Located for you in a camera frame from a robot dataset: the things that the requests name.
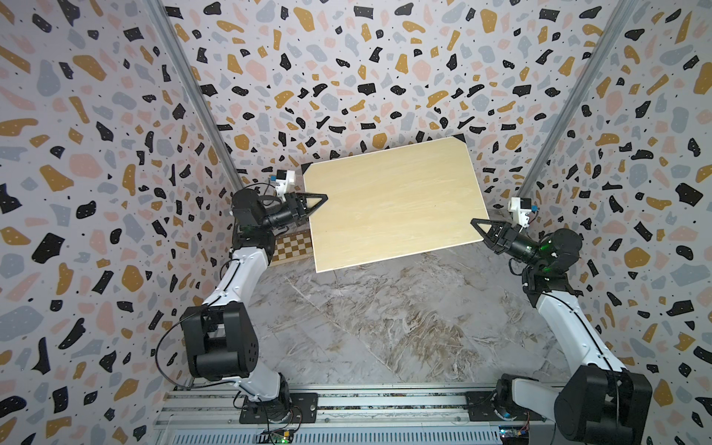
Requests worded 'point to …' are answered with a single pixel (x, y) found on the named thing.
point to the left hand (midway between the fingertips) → (328, 203)
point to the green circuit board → (275, 437)
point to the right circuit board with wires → (514, 435)
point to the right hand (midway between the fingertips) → (473, 229)
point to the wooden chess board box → (292, 247)
